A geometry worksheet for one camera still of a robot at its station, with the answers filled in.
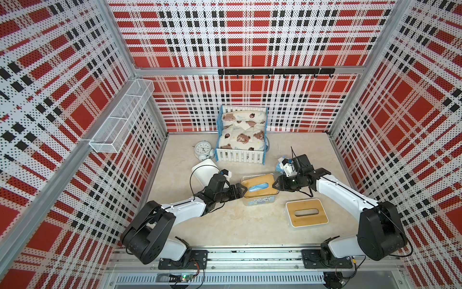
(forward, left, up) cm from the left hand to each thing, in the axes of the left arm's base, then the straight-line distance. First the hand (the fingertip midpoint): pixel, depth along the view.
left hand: (244, 190), depth 87 cm
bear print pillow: (+44, +9, +9) cm, 45 cm away
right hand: (+1, -16, +4) cm, 17 cm away
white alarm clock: (+28, +25, -3) cm, 38 cm away
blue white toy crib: (+22, +1, -1) cm, 22 cm away
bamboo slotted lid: (+4, -3, +1) cm, 5 cm away
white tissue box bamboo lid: (-9, -30, -5) cm, 32 cm away
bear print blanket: (+33, +4, +1) cm, 34 cm away
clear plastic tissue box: (-5, -9, -1) cm, 10 cm away
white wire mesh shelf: (+22, +68, +16) cm, 73 cm away
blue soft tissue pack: (+1, -7, 0) cm, 7 cm away
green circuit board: (-35, +25, -4) cm, 43 cm away
